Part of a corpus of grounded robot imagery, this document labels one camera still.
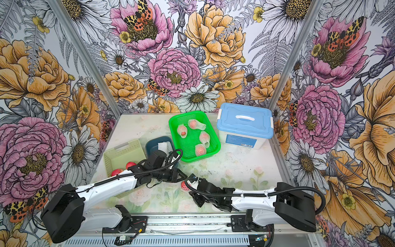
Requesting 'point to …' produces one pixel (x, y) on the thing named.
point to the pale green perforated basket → (118, 157)
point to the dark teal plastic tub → (152, 145)
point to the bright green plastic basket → (193, 134)
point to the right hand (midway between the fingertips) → (193, 195)
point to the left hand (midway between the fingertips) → (183, 182)
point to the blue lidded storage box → (244, 126)
